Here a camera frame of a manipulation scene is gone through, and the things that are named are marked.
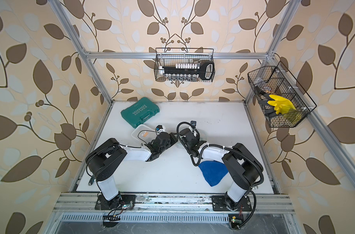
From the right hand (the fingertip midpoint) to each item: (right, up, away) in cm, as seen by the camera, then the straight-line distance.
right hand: (188, 135), depth 94 cm
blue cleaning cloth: (+14, -20, -9) cm, 26 cm away
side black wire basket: (+50, +33, -9) cm, 60 cm away
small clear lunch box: (-28, +1, 0) cm, 28 cm away
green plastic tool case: (-37, +15, +14) cm, 42 cm away
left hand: (-7, +2, -2) cm, 8 cm away
